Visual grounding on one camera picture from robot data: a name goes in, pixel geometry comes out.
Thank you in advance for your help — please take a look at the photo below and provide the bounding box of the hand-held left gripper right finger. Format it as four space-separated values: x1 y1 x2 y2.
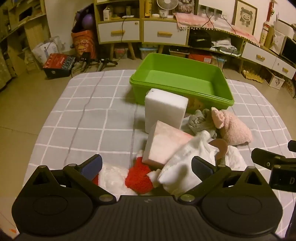
177 156 272 205

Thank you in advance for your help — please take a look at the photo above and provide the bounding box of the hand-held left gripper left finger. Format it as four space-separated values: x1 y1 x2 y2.
29 154 117 205

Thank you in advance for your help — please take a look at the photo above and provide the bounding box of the white cloth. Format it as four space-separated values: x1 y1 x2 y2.
158 130 220 194
216 146 248 173

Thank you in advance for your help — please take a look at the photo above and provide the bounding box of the brown round pad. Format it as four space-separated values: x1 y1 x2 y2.
209 138 228 161

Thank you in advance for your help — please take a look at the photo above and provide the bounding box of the pink plush pig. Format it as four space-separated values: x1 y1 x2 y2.
211 107 253 146

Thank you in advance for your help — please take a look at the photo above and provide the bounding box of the grey plush toy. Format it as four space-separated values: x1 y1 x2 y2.
187 109 218 139

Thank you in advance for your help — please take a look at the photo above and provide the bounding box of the pink sponge block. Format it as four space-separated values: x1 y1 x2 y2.
142 120 193 166

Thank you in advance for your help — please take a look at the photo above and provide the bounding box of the white sponge block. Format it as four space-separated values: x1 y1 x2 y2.
144 88 189 134

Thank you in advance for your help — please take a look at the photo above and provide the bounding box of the green plastic bin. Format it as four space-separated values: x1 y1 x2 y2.
129 53 234 114

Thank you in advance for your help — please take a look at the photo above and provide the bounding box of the grey checkered sheet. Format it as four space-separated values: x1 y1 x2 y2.
23 70 296 232

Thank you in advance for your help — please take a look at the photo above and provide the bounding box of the white printed box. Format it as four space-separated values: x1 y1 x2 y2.
264 69 285 90

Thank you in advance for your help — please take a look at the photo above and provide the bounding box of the egg tray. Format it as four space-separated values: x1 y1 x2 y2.
242 69 264 84

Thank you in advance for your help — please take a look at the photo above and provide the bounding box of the black monitor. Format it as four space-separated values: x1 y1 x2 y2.
280 37 296 63

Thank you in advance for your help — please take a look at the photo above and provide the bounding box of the black tripod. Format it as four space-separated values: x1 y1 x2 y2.
72 52 119 73

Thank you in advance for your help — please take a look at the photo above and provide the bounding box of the long low wooden cabinet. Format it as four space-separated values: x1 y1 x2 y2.
187 25 296 80

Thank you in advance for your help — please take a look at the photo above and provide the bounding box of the white cardboard box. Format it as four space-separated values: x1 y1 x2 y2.
273 20 296 55

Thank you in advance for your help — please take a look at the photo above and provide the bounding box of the clear storage box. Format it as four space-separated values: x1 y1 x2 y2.
169 47 189 59
139 46 158 60

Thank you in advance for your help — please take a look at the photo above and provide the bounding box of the folded clothes pile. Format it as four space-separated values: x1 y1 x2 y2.
211 39 239 55

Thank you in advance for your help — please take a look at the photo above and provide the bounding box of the orange printed bag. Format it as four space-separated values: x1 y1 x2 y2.
71 30 97 60

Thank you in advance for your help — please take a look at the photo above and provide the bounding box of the white plastic bag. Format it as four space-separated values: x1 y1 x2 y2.
32 36 61 65

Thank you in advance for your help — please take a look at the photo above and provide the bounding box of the black bag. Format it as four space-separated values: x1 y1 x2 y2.
188 30 212 48

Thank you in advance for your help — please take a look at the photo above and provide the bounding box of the patterned curtain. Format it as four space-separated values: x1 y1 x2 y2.
0 42 18 91

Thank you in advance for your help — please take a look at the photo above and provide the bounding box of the red hanging decoration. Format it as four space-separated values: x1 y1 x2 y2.
267 0 275 22

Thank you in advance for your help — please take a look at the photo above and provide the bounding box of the framed cartoon picture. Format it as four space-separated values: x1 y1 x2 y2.
232 0 258 29

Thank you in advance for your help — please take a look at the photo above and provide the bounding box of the purple ball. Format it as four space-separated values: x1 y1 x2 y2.
81 13 94 30

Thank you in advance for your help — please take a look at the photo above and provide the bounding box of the pink cloth runner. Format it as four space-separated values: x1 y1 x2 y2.
173 12 260 45

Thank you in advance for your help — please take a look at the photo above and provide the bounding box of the wooden shelf rack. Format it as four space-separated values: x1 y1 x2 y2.
0 0 51 77

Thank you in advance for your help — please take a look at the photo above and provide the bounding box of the framed furry picture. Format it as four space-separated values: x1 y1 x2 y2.
174 0 199 13

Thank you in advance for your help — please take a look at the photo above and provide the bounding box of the white desk fan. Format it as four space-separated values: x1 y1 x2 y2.
157 0 178 18

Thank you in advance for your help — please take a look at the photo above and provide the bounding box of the white drawer wooden handle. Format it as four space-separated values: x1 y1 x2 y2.
242 42 277 67
272 57 296 79
98 21 140 43
143 21 188 45

